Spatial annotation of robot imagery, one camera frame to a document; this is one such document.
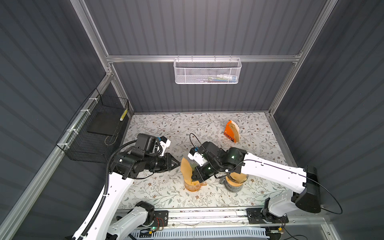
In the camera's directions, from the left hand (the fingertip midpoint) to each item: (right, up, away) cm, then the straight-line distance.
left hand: (179, 164), depth 65 cm
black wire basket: (-42, +15, +10) cm, 46 cm away
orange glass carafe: (+7, -18, +18) cm, 26 cm away
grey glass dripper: (+25, -9, +6) cm, 28 cm away
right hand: (+6, -8, +3) cm, 10 cm away
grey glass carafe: (+26, -16, +14) cm, 33 cm away
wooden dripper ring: (+25, -10, +6) cm, 28 cm away
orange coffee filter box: (+32, +14, +34) cm, 48 cm away
